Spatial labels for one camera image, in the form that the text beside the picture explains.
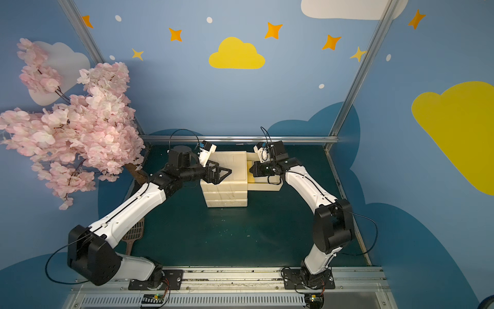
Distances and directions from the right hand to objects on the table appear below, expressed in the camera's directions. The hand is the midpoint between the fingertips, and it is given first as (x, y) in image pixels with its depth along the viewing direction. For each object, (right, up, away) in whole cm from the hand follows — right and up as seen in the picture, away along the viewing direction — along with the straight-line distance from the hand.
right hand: (253, 168), depth 87 cm
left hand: (-12, +2, -10) cm, 16 cm away
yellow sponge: (-1, -4, -5) cm, 6 cm away
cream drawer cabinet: (-9, -10, -4) cm, 14 cm away
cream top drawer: (+7, -6, -11) cm, 15 cm away
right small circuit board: (+24, -51, -13) cm, 58 cm away
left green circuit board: (-39, -51, -14) cm, 66 cm away
